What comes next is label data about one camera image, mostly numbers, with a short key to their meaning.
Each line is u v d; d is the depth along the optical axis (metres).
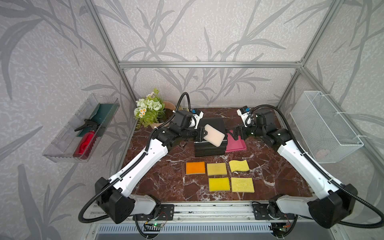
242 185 0.82
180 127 0.54
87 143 0.58
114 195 0.38
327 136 0.61
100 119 0.72
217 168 0.87
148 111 0.80
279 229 0.72
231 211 0.75
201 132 0.63
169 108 1.04
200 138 0.62
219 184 0.81
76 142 0.63
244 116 0.67
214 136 0.73
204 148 0.85
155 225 0.71
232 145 0.97
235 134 0.68
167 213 0.74
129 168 0.42
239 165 0.89
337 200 0.38
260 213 0.73
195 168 0.88
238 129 0.67
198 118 0.66
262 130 0.57
